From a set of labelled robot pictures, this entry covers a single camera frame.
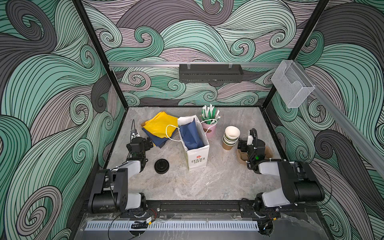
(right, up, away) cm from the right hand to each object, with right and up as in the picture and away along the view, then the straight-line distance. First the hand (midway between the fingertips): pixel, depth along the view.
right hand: (247, 138), depth 93 cm
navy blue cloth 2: (-57, -1, -1) cm, 57 cm away
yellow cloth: (-56, +9, +11) cm, 58 cm away
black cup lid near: (-53, -15, -7) cm, 56 cm away
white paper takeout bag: (-32, -7, -17) cm, 37 cm away
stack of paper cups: (-13, +2, -8) cm, 16 cm away
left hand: (-68, +1, -2) cm, 68 cm away
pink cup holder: (-23, +5, +2) cm, 24 cm away
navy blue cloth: (-36, +5, -19) cm, 41 cm away
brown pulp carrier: (-4, -10, -5) cm, 12 cm away
